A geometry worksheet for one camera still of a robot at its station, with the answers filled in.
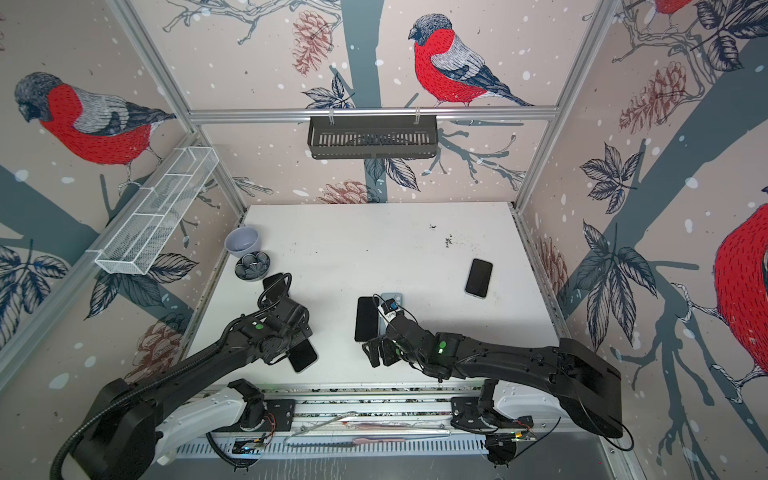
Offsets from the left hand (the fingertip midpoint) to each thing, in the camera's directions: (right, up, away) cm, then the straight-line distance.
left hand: (295, 336), depth 84 cm
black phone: (+57, +15, +13) cm, 60 cm away
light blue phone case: (+26, +9, +10) cm, 29 cm away
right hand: (+23, 0, -6) cm, 24 cm away
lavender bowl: (-27, +27, +22) cm, 44 cm away
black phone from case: (+20, +2, +6) cm, 21 cm away
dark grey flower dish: (-20, +18, +16) cm, 32 cm away
